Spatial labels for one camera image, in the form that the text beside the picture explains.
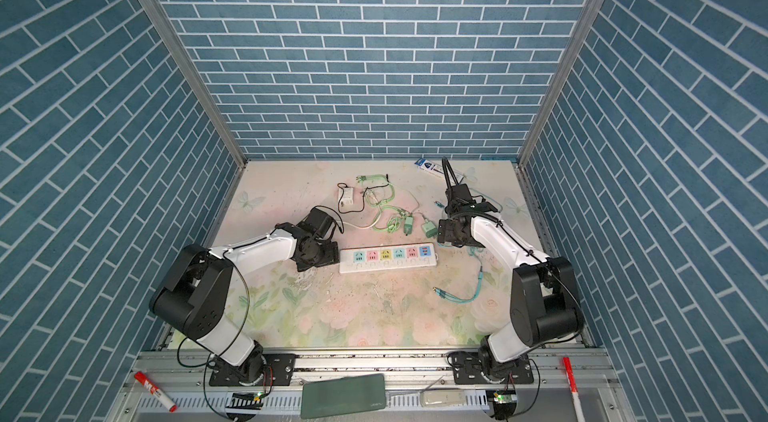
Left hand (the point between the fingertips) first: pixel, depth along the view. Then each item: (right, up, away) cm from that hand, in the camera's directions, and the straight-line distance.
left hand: (330, 259), depth 92 cm
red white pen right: (+64, -26, -22) cm, 72 cm away
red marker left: (-36, -25, -23) cm, 50 cm away
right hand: (+39, +9, -2) cm, 40 cm away
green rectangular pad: (+8, -27, -22) cm, 36 cm away
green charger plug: (+25, +10, +6) cm, 27 cm away
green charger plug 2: (+32, +9, +6) cm, 34 cm away
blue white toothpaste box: (+34, +31, +27) cm, 53 cm away
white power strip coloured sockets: (+18, +1, -1) cm, 18 cm away
